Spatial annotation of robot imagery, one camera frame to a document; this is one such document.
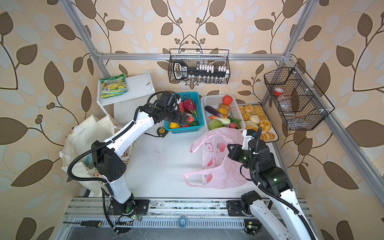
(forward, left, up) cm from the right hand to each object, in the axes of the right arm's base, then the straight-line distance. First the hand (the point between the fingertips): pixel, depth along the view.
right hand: (228, 147), depth 68 cm
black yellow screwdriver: (-25, +65, -23) cm, 73 cm away
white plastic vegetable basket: (+51, 0, -19) cm, 55 cm away
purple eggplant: (+44, +1, -23) cm, 50 cm away
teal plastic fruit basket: (+53, +14, -17) cm, 57 cm away
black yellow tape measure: (+26, +38, -23) cm, 51 cm away
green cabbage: (+26, +3, -16) cm, 31 cm away
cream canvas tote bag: (+2, +74, -7) cm, 74 cm away
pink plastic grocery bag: (-9, +4, -5) cm, 11 cm away
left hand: (+22, +22, -2) cm, 32 cm away
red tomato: (+48, -10, -15) cm, 52 cm away
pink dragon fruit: (+46, +19, -18) cm, 53 cm away
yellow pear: (+27, +29, -18) cm, 44 cm away
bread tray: (+33, -27, -18) cm, 46 cm away
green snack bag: (+34, +59, +10) cm, 69 cm away
